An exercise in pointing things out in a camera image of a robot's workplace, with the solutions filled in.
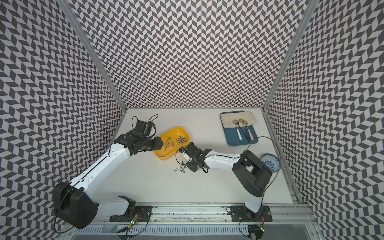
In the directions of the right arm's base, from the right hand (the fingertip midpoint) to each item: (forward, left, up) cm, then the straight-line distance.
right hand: (193, 163), depth 89 cm
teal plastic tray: (+27, -32, 0) cm, 42 cm away
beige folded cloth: (+34, -24, +2) cm, 41 cm away
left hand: (+4, +19, +14) cm, 24 cm away
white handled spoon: (+32, -30, 0) cm, 44 cm away
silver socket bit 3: (-2, +6, 0) cm, 6 cm away
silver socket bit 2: (-4, +7, -2) cm, 8 cm away
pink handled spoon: (+31, -38, 0) cm, 49 cm away
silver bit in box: (+16, +18, +1) cm, 24 cm away
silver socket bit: (-4, +10, +1) cm, 10 cm away
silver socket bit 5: (+12, +18, +1) cm, 21 cm away
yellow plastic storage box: (+16, +15, 0) cm, 22 cm away
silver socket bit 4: (+14, +14, -1) cm, 20 cm away
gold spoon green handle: (+35, -36, -2) cm, 50 cm away
